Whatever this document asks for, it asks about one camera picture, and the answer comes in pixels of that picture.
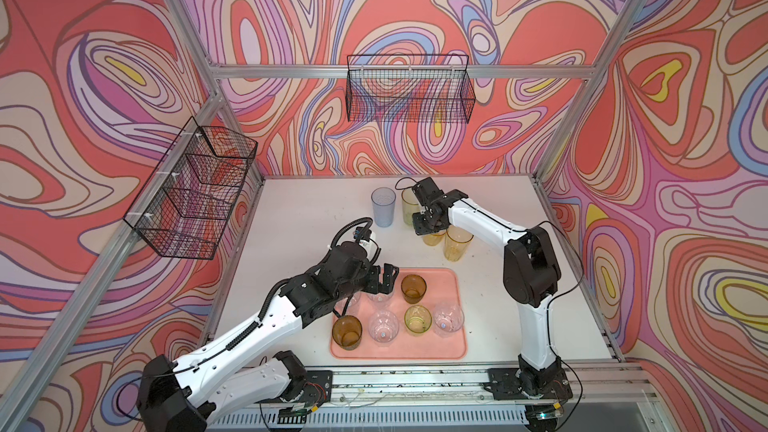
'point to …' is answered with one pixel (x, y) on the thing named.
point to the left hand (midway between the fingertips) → (388, 267)
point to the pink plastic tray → (444, 285)
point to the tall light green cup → (410, 205)
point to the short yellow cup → (434, 238)
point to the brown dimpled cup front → (347, 332)
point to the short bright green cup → (418, 320)
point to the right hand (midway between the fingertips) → (425, 232)
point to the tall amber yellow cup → (456, 242)
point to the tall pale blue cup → (383, 200)
